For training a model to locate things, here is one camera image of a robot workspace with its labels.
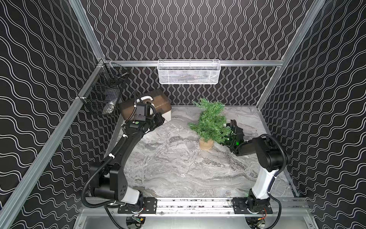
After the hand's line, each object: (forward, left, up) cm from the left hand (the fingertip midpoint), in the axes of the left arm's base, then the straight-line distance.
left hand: (164, 115), depth 82 cm
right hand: (+2, -30, -18) cm, 35 cm away
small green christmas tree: (-8, -26, +3) cm, 28 cm away
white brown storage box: (+26, +11, -9) cm, 29 cm away
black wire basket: (+16, +41, +2) cm, 44 cm away
